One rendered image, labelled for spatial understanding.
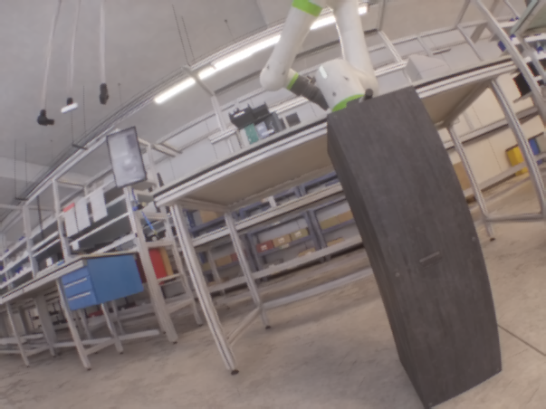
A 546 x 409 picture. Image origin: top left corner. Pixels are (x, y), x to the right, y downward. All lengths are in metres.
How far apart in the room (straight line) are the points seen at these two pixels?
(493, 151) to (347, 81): 5.95
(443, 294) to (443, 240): 0.13
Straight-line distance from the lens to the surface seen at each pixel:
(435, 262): 0.66
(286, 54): 1.11
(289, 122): 3.40
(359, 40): 1.12
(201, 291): 1.38
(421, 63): 1.41
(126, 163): 2.52
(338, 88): 0.87
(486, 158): 6.52
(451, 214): 0.68
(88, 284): 2.25
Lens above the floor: 0.55
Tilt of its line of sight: 9 degrees up
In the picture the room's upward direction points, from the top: 20 degrees counter-clockwise
